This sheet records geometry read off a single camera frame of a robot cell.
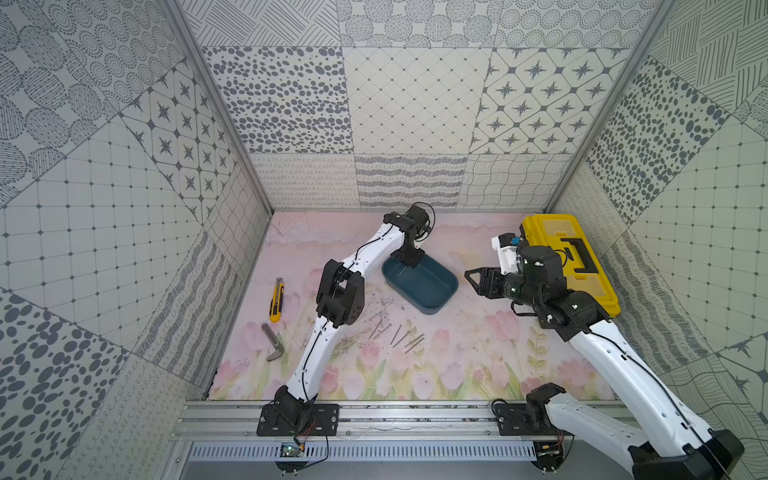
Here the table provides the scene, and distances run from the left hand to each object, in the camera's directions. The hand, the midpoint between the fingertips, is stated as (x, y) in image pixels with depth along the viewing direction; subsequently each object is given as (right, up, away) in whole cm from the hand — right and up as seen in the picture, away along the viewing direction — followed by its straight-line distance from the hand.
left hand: (410, 257), depth 98 cm
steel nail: (-3, -4, 0) cm, 5 cm away
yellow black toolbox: (+49, -3, -14) cm, 51 cm away
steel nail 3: (-5, -22, -9) cm, 25 cm away
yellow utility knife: (-43, -15, -5) cm, 46 cm away
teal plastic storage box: (+6, -10, +3) cm, 12 cm away
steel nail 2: (-8, -22, -8) cm, 25 cm away
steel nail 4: (-3, -24, -10) cm, 26 cm away
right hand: (+15, -3, -25) cm, 29 cm away
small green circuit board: (-31, -45, -27) cm, 61 cm away
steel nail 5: (+1, -25, -10) cm, 27 cm away
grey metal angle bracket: (-41, -24, -12) cm, 49 cm away
